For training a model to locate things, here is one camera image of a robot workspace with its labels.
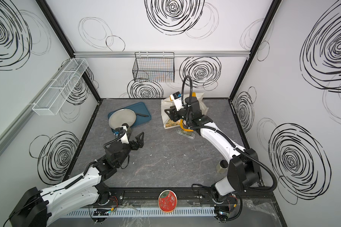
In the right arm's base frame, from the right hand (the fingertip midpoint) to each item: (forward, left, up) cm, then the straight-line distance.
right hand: (169, 109), depth 78 cm
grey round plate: (+14, +39, -26) cm, 49 cm away
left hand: (-11, +18, -9) cm, 23 cm away
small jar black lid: (0, +30, -17) cm, 34 cm away
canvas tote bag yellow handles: (+5, +2, -20) cm, 21 cm away
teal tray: (+1, +41, -24) cm, 48 cm away
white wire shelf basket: (-3, +61, +8) cm, 62 cm away
